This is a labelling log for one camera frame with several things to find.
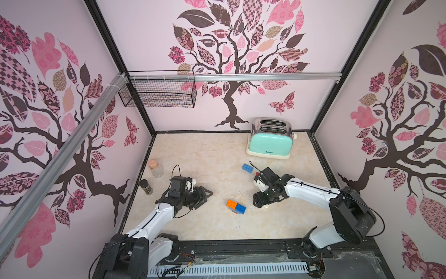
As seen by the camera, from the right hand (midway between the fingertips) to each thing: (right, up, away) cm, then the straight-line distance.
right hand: (259, 200), depth 87 cm
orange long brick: (-14, 0, -5) cm, 15 cm away
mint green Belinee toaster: (+8, +33, +9) cm, 35 cm away
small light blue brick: (-10, -2, -6) cm, 12 cm away
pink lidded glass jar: (-56, +14, +7) cm, 58 cm away
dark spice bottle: (-58, +8, -2) cm, 59 cm away
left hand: (-24, +2, -4) cm, 25 cm away
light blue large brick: (-5, +15, +14) cm, 21 cm away
